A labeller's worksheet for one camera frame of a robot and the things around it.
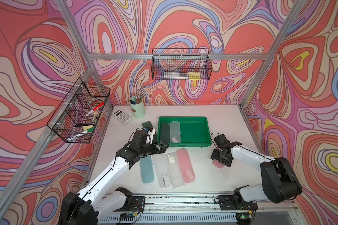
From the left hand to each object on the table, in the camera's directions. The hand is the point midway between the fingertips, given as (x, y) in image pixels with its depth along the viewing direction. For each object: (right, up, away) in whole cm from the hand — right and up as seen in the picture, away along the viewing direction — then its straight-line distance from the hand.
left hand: (164, 146), depth 78 cm
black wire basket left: (-48, +15, -4) cm, 50 cm away
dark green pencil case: (0, +6, +22) cm, 23 cm away
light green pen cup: (-22, +25, +26) cm, 43 cm away
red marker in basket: (-35, +23, -2) cm, 42 cm away
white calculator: (-35, +18, +34) cm, 52 cm away
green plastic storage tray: (+21, +7, +24) cm, 33 cm away
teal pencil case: (-11, -16, +8) cm, 21 cm away
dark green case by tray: (-14, +11, +28) cm, 33 cm away
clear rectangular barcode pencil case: (+7, -19, +4) cm, 21 cm away
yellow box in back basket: (+19, +44, +13) cm, 50 cm away
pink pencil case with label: (+14, -14, +9) cm, 22 cm away
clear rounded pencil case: (-3, -13, +11) cm, 18 cm away
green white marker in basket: (-39, +9, -7) cm, 40 cm away
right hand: (+35, -13, +11) cm, 39 cm away
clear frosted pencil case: (+7, +4, +24) cm, 25 cm away
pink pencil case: (+32, -11, +3) cm, 34 cm away
